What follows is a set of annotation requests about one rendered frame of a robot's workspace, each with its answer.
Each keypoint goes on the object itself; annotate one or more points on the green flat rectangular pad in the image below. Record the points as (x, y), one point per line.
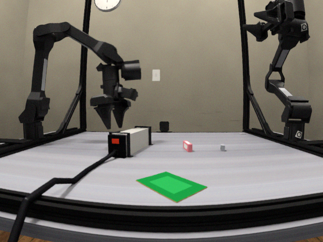
(171, 186)

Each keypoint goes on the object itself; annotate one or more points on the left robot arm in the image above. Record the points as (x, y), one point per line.
(298, 106)

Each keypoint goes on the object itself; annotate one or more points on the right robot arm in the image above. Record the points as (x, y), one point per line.
(44, 38)

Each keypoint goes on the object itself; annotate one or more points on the black power cord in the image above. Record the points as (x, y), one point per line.
(21, 215)

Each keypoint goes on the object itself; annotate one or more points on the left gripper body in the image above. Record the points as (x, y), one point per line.
(287, 27)

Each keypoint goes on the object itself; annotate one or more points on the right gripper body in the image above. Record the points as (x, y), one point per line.
(108, 96)

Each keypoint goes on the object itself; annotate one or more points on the small pink block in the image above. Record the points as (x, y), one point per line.
(187, 146)

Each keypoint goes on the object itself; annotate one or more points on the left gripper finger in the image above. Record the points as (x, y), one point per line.
(254, 29)
(273, 16)

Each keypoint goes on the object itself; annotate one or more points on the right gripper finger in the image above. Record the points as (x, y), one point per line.
(105, 114)
(119, 115)

